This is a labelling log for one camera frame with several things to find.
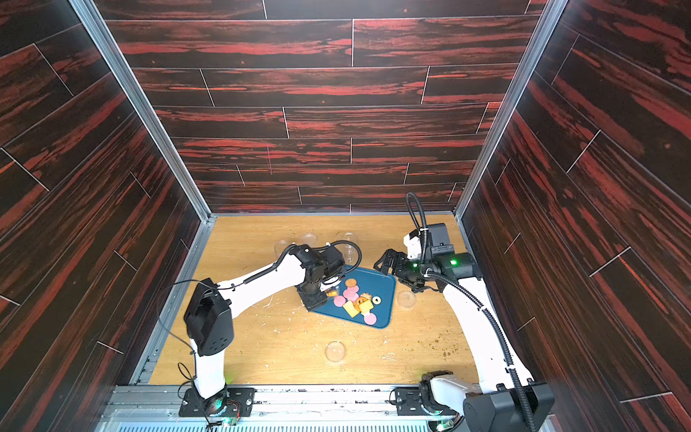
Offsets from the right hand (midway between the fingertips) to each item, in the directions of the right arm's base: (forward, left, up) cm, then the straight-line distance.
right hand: (393, 269), depth 76 cm
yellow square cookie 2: (-2, +7, -21) cm, 22 cm away
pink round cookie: (0, +16, -22) cm, 27 cm away
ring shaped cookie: (+1, +3, -22) cm, 22 cm away
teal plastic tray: (+7, +4, -20) cm, 22 cm away
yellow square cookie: (-3, +12, -21) cm, 25 cm away
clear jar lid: (+28, +30, -22) cm, 47 cm away
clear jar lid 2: (+2, -7, -22) cm, 23 cm away
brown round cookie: (+7, +13, -20) cm, 24 cm away
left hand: (-3, +24, -14) cm, 28 cm away
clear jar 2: (+15, +39, -11) cm, 43 cm away
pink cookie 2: (+2, +12, -21) cm, 24 cm away
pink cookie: (+4, +12, -21) cm, 25 cm away
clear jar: (-6, +18, +1) cm, 19 cm away
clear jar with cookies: (+4, +12, +5) cm, 14 cm away
